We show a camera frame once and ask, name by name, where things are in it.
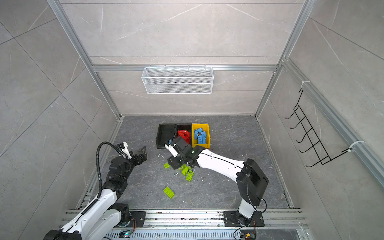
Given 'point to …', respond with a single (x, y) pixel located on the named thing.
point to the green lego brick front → (169, 192)
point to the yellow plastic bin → (205, 127)
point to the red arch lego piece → (185, 134)
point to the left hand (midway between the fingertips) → (138, 146)
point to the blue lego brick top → (199, 130)
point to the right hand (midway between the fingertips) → (173, 159)
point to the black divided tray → (168, 131)
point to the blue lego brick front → (200, 139)
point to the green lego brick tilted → (185, 171)
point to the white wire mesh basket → (181, 80)
